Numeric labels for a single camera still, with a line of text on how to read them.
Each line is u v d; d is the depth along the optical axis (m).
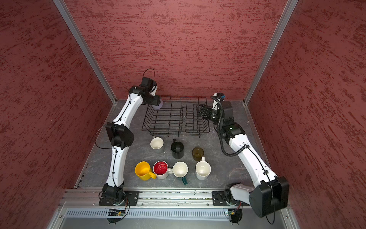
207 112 0.66
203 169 0.83
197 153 0.90
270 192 0.38
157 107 1.03
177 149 0.90
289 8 0.71
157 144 0.90
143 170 0.82
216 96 0.68
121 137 0.62
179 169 0.81
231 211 0.73
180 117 1.07
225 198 0.74
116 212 0.72
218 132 0.55
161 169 0.83
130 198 0.74
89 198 0.76
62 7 0.71
